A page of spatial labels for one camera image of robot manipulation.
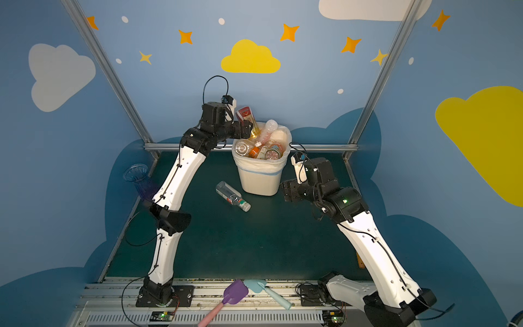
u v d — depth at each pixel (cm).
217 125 61
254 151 93
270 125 88
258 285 76
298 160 57
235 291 77
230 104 68
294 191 59
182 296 75
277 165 83
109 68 84
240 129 70
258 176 88
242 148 82
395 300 37
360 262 82
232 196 98
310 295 74
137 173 88
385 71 85
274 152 80
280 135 96
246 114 88
